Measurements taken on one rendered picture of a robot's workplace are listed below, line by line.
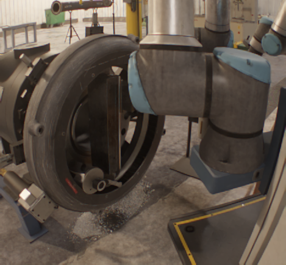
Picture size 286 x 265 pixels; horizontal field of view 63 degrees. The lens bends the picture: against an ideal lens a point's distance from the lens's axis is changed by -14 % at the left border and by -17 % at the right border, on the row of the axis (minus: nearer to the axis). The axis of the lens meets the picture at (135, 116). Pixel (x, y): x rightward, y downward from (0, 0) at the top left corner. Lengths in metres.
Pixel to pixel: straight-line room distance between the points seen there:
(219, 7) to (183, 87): 0.36
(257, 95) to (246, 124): 0.07
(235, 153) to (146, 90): 0.25
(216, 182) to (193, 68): 0.27
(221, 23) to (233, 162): 0.44
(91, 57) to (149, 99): 0.36
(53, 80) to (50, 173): 0.30
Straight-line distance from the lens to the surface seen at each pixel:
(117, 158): 1.10
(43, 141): 0.86
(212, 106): 0.59
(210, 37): 0.89
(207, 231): 1.04
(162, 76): 0.58
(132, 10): 4.60
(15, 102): 1.18
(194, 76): 0.58
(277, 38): 1.05
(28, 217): 1.42
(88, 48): 0.92
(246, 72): 0.57
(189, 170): 1.90
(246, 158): 0.65
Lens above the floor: 1.09
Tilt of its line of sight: 24 degrees down
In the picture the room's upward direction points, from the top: 1 degrees counter-clockwise
